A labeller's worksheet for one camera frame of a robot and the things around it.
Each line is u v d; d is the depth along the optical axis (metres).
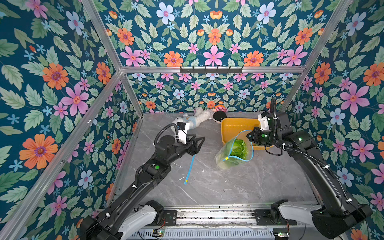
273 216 0.66
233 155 0.63
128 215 0.48
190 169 0.90
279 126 0.49
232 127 1.12
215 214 0.75
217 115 1.11
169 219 0.73
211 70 0.92
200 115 1.06
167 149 0.51
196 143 0.61
